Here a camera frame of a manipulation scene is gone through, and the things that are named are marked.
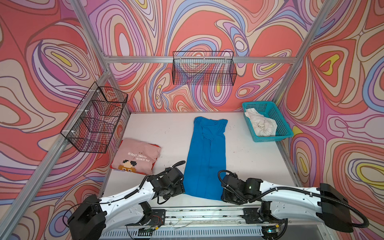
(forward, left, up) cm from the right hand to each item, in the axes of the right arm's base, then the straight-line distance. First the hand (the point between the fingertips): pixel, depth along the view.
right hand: (226, 202), depth 78 cm
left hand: (+6, +22, +1) cm, 23 cm away
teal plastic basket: (+65, -42, +5) cm, 77 cm away
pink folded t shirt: (+25, +51, +7) cm, 58 cm away
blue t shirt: (+27, +8, -1) cm, 28 cm away
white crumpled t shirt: (+48, -34, +4) cm, 59 cm away
